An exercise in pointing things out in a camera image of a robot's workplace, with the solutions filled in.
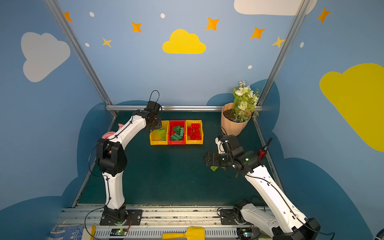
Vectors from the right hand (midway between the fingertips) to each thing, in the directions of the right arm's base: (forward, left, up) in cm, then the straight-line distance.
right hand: (213, 157), depth 74 cm
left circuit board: (-33, +44, -20) cm, 59 cm away
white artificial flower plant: (+34, -19, +7) cm, 40 cm away
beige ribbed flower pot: (+26, -12, -6) cm, 29 cm away
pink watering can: (+16, +67, -8) cm, 69 cm away
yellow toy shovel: (-31, +9, -18) cm, 37 cm away
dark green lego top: (+30, +24, -16) cm, 41 cm away
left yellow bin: (+23, +39, -21) cm, 50 cm away
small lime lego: (+3, -2, -19) cm, 19 cm away
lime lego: (+24, +34, -20) cm, 46 cm away
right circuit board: (-29, -17, -21) cm, 40 cm away
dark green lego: (+27, +20, -16) cm, 37 cm away
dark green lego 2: (+23, +24, -17) cm, 38 cm away
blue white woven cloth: (-34, +68, -17) cm, 78 cm away
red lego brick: (+33, +11, -16) cm, 38 cm away
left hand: (+25, +34, -6) cm, 42 cm away
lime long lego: (+28, +36, -18) cm, 48 cm away
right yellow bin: (+33, +16, -14) cm, 39 cm away
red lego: (+26, +11, -17) cm, 33 cm away
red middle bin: (+34, +28, -15) cm, 46 cm away
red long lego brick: (+30, +15, -17) cm, 37 cm away
